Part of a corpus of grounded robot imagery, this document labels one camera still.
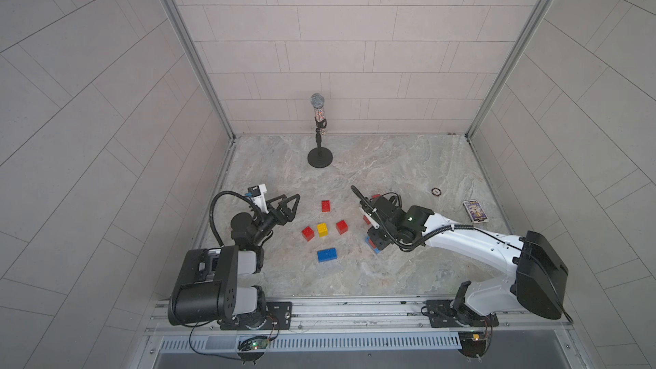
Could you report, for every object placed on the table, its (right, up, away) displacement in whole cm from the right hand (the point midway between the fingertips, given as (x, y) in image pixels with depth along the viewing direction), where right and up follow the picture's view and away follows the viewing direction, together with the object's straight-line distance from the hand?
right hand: (373, 236), depth 82 cm
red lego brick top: (-16, +7, +12) cm, 22 cm away
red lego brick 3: (+3, +10, +17) cm, 20 cm away
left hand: (-25, +12, +1) cm, 28 cm away
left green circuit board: (-34, -23, -17) cm, 44 cm away
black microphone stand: (-20, +25, +24) cm, 40 cm away
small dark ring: (+26, +13, +18) cm, 34 cm away
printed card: (+38, +6, +10) cm, 40 cm away
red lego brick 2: (-10, +2, +5) cm, 11 cm away
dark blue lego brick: (-15, -6, -1) cm, 16 cm away
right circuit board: (+25, -25, -14) cm, 38 cm away
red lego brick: (-22, 0, +3) cm, 22 cm away
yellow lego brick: (-17, +1, +3) cm, 17 cm away
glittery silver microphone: (-19, +44, +4) cm, 48 cm away
